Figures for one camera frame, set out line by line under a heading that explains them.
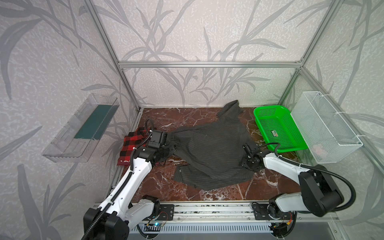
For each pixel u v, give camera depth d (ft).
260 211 2.41
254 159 2.14
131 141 3.04
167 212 2.39
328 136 2.05
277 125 3.57
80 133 2.15
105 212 1.25
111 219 1.22
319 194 1.39
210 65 5.92
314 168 1.50
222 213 2.47
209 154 3.08
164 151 2.16
